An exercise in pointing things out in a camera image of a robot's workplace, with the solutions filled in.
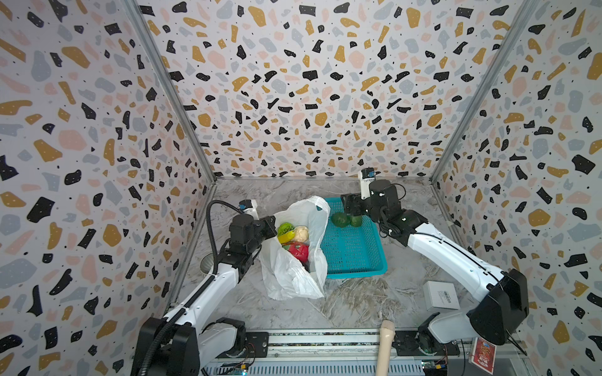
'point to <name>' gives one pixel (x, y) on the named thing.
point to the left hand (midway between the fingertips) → (276, 213)
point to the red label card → (484, 355)
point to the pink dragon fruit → (300, 250)
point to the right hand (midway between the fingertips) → (346, 191)
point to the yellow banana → (286, 236)
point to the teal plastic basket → (352, 251)
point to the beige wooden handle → (387, 332)
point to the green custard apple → (284, 227)
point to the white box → (440, 295)
